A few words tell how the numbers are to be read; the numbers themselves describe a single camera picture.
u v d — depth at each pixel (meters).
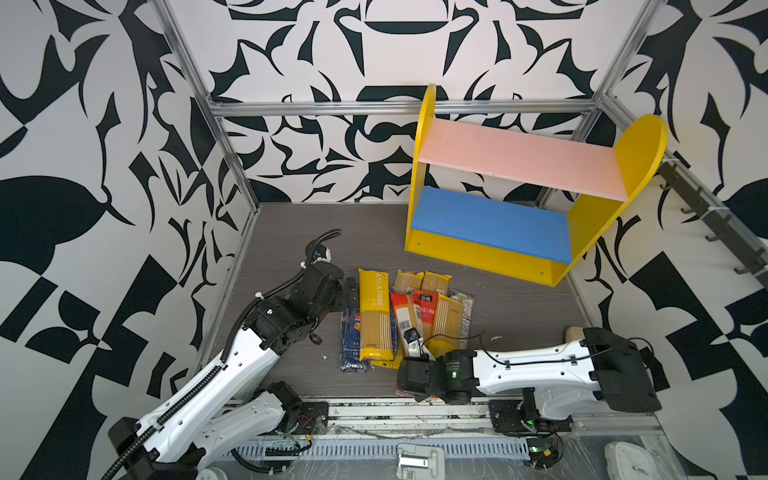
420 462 0.67
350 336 0.79
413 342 0.69
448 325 0.83
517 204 1.04
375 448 0.71
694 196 0.61
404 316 0.81
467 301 0.92
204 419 0.41
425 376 0.56
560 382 0.44
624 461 0.66
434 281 0.96
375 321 0.79
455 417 0.76
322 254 0.63
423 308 0.87
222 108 0.92
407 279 0.97
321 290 0.52
